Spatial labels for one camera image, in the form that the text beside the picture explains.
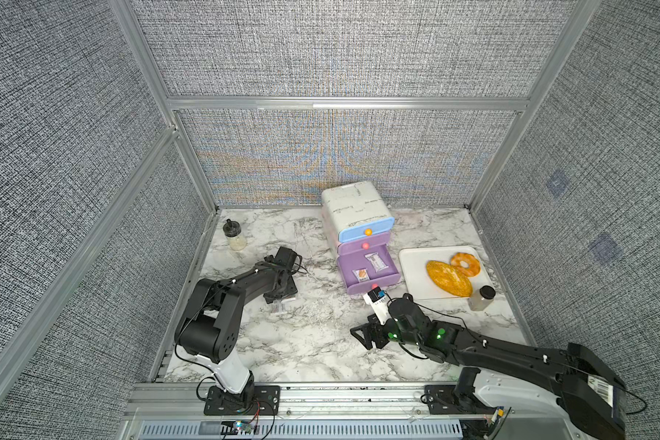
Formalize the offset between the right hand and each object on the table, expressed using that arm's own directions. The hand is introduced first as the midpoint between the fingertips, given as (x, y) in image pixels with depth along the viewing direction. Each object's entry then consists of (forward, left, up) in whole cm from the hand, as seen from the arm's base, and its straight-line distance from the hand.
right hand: (358, 320), depth 78 cm
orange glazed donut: (+25, -42, -10) cm, 50 cm away
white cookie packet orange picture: (+20, -3, -9) cm, 22 cm away
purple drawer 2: (+16, -11, -4) cm, 20 cm away
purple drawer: (+24, 0, +2) cm, 25 cm away
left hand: (+14, +22, -10) cm, 28 cm away
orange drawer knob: (+26, -4, +8) cm, 27 cm away
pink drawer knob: (+25, -4, +1) cm, 25 cm away
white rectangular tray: (+17, -23, -9) cm, 30 cm away
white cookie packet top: (+25, -9, -9) cm, 28 cm away
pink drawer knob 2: (+14, -7, -6) cm, 17 cm away
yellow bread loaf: (+16, -32, -5) cm, 36 cm away
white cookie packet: (+8, +23, -9) cm, 26 cm away
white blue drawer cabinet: (+32, +1, +11) cm, 33 cm away
